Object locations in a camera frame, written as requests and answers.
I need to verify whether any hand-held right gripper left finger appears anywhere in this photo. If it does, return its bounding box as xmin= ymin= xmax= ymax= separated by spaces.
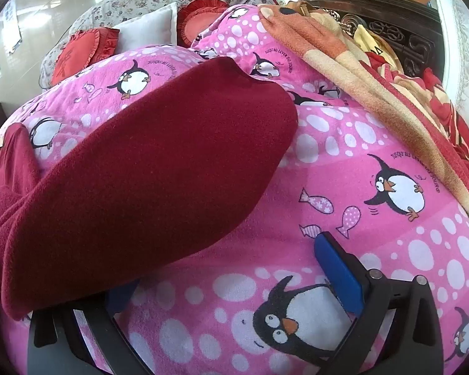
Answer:
xmin=28 ymin=279 xmax=153 ymax=375

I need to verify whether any red heart-shaped ruffled pillow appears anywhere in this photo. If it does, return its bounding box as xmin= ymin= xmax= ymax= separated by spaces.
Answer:
xmin=177 ymin=0 xmax=231 ymax=43
xmin=51 ymin=27 xmax=120 ymax=87

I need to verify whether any dark red fleece garment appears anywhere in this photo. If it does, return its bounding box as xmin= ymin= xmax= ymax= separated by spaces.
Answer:
xmin=0 ymin=57 xmax=300 ymax=321

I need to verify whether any dark carved wooden headboard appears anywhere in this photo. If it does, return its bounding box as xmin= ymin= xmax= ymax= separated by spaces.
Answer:
xmin=293 ymin=0 xmax=446 ymax=83

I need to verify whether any red and cream patterned cloth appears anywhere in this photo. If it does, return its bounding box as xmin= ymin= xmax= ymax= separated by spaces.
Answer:
xmin=365 ymin=52 xmax=469 ymax=165

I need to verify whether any pink penguin print blanket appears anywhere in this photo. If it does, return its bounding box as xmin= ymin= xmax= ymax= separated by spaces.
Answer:
xmin=0 ymin=4 xmax=469 ymax=375

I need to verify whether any wall poster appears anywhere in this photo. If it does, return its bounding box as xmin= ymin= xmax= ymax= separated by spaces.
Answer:
xmin=2 ymin=0 xmax=22 ymax=53

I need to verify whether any yellow cloth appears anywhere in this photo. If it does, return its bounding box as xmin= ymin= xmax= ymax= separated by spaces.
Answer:
xmin=352 ymin=23 xmax=387 ymax=63

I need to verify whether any white square pillow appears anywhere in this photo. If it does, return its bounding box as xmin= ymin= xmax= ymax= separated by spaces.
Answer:
xmin=111 ymin=2 xmax=179 ymax=53

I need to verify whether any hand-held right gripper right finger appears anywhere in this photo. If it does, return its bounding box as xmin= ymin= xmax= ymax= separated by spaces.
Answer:
xmin=314 ymin=231 xmax=444 ymax=375

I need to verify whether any orange beige plush blanket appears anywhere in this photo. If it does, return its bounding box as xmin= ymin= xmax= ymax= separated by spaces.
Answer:
xmin=258 ymin=2 xmax=469 ymax=223

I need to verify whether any white lace curtain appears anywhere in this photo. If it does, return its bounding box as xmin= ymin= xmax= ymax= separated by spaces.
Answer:
xmin=432 ymin=0 xmax=469 ymax=145

